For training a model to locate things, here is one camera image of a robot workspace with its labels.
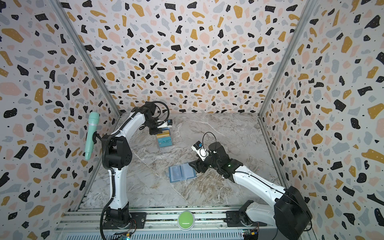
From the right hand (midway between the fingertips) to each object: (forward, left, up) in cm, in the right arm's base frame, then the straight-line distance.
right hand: (193, 157), depth 78 cm
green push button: (-26, +3, -16) cm, 31 cm away
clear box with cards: (+20, +21, -13) cm, 31 cm away
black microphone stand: (+6, +49, +10) cm, 50 cm away
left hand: (+25, +22, -5) cm, 34 cm away
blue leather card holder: (-1, +8, -17) cm, 18 cm away
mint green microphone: (+10, +49, +16) cm, 52 cm away
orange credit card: (+22, +20, -8) cm, 30 cm away
